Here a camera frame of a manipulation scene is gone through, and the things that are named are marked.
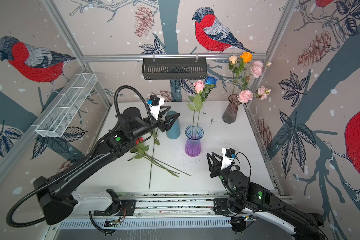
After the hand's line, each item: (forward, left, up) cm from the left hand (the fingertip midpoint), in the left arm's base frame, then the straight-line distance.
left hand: (173, 110), depth 61 cm
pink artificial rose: (+11, -12, -8) cm, 18 cm away
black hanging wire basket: (+54, +14, -14) cm, 58 cm away
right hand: (-12, -15, -20) cm, 28 cm away
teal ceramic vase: (+14, +2, -38) cm, 41 cm away
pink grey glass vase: (+27, -38, -36) cm, 59 cm away
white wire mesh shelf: (+13, +59, -11) cm, 61 cm away
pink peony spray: (+18, -39, -9) cm, 44 cm away
